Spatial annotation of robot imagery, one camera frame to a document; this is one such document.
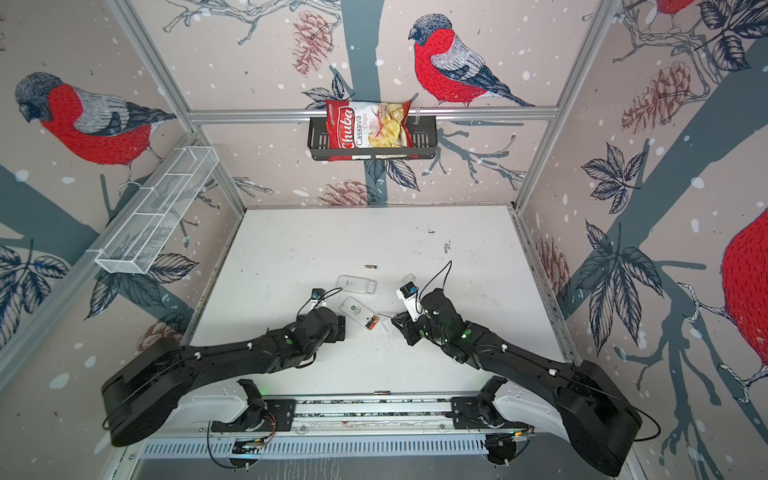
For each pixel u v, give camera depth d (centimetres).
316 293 77
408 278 100
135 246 71
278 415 73
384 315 85
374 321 89
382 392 76
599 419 40
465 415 73
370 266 103
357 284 98
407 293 71
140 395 42
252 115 122
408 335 74
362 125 88
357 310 91
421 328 70
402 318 75
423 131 95
